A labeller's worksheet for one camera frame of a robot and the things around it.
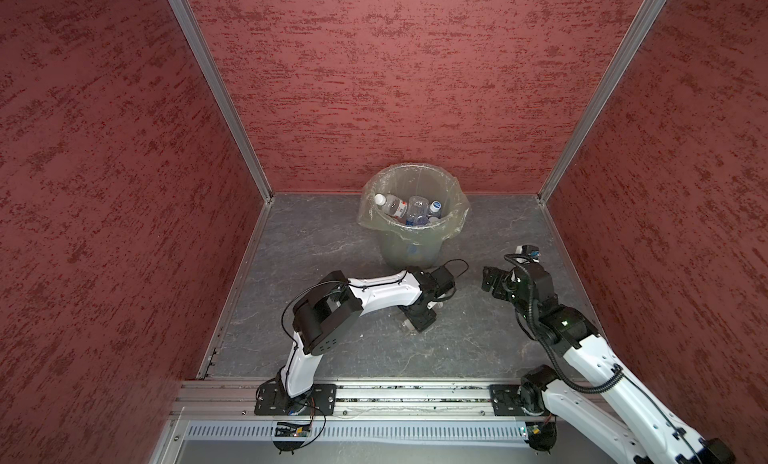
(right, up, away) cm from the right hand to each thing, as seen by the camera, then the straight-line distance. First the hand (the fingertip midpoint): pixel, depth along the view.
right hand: (496, 278), depth 79 cm
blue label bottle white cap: (-14, +19, +15) cm, 28 cm away
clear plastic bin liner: (-24, +29, +16) cm, 41 cm away
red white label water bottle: (-28, +21, +17) cm, 39 cm away
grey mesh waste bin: (-24, +5, +13) cm, 28 cm away
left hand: (-22, -14, +8) cm, 28 cm away
